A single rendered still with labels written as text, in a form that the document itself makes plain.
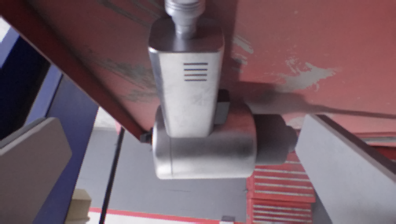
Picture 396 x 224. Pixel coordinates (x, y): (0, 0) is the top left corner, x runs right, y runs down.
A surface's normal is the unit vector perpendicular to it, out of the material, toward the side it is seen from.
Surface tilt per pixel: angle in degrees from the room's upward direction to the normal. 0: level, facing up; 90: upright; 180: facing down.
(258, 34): 0
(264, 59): 0
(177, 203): 90
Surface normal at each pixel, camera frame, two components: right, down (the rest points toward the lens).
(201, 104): 0.02, 0.82
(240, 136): 0.02, -0.22
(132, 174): -0.05, -0.41
